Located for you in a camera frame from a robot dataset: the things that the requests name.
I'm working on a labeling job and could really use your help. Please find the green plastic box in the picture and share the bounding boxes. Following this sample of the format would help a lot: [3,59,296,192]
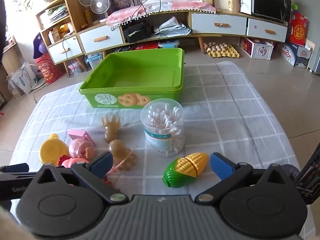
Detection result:
[79,47,185,109]

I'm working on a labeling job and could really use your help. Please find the yellow toy cup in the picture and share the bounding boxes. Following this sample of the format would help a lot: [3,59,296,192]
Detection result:
[39,134,70,167]

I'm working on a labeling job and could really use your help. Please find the wide bin with blue lid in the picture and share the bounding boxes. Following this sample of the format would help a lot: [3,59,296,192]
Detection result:
[157,41,181,49]

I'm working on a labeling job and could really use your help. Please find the red gift bag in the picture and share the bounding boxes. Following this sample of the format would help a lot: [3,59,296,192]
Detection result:
[287,10,308,46]

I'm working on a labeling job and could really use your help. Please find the amber hand-shaped toy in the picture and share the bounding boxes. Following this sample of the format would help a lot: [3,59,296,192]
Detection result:
[101,113,122,143]

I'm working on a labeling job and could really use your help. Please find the clear bin with blue lid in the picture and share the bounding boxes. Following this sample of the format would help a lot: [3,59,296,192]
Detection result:
[86,52,103,70]

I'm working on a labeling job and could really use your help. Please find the pink printed toy case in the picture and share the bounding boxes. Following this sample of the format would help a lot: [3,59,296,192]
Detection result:
[67,129,96,147]

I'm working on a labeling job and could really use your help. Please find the black and white microwave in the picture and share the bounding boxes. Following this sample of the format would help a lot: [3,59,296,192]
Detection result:
[251,0,292,25]

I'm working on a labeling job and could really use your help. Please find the grey refrigerator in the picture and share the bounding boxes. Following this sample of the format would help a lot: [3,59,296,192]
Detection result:
[309,42,320,75]

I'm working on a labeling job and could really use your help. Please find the small clear storage bin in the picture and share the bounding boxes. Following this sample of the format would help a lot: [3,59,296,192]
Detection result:
[68,60,85,75]

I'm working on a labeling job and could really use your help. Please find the white plastic bag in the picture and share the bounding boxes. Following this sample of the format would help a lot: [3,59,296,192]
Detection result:
[9,62,38,95]

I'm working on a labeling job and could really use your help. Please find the red cartoon bag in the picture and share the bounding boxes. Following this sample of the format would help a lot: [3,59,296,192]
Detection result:
[34,52,60,85]

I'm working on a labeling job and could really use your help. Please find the clear cotton swab jar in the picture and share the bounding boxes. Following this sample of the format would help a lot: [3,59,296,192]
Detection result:
[140,99,185,157]

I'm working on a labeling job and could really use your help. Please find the pink plastic ball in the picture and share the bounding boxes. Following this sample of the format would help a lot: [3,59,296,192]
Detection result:
[69,138,95,160]

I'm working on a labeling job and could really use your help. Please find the tall yellow box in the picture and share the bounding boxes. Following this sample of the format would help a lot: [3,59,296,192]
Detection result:
[84,8,94,25]

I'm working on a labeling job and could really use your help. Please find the white cabinet drawer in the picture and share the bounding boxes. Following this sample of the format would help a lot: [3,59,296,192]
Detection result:
[246,18,288,43]
[191,12,247,36]
[47,35,83,64]
[79,25,125,54]

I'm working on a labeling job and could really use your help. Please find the white crate with red print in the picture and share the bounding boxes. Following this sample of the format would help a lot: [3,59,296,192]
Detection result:
[239,37,275,60]

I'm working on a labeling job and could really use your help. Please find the grey checked tablecloth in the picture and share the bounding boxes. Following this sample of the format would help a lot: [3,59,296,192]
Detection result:
[6,61,310,205]

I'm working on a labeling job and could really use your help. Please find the pink tasselled cloth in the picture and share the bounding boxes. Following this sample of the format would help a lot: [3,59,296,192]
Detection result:
[106,0,217,30]

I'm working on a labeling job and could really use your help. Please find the black device stand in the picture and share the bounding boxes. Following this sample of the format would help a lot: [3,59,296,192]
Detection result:
[295,144,320,205]

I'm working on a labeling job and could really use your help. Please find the red cardboard box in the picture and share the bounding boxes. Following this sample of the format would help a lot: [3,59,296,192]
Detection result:
[131,42,158,51]

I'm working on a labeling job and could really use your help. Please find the wooden media cabinet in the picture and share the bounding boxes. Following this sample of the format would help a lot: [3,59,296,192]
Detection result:
[36,0,295,77]

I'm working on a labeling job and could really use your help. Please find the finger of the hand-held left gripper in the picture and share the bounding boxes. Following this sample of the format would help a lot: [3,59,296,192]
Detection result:
[0,163,30,173]

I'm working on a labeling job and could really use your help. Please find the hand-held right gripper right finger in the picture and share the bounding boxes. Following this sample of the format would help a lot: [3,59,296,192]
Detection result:
[195,152,298,204]

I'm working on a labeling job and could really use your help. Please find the yellow egg tray with eggs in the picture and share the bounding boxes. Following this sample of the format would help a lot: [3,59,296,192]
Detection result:
[203,42,241,58]

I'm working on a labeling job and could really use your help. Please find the small white desk fan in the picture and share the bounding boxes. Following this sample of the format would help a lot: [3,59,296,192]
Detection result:
[90,0,111,22]

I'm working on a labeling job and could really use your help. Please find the stack of papers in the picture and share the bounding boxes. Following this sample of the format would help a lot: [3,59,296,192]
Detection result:
[46,5,69,24]

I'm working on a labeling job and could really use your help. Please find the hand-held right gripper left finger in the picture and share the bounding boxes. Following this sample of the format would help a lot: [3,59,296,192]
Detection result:
[26,151,130,205]

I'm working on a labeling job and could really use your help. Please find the red fluted toy mould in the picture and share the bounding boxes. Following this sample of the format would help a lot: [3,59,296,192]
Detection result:
[57,154,72,167]

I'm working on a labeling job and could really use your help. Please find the toy corn cob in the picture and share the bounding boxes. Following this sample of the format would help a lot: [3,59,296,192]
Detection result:
[162,152,209,188]

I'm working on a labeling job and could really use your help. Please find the folded pale plastic sheets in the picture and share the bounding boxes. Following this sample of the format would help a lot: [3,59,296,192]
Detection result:
[153,17,188,36]

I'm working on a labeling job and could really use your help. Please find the blue and white carton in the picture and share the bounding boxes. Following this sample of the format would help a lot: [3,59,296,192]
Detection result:
[279,42,313,68]

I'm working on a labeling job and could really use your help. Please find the black bag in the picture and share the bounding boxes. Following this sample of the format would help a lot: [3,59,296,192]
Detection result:
[123,21,152,43]

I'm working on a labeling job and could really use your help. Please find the clear bin with dark lid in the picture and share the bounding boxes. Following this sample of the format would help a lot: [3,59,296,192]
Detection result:
[104,45,132,55]

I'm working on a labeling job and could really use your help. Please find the pink pig toy with strap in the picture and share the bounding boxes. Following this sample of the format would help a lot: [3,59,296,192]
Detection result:
[61,145,138,179]

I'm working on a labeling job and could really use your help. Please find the amber octopus toy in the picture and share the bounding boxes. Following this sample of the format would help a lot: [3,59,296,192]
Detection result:
[109,139,129,160]

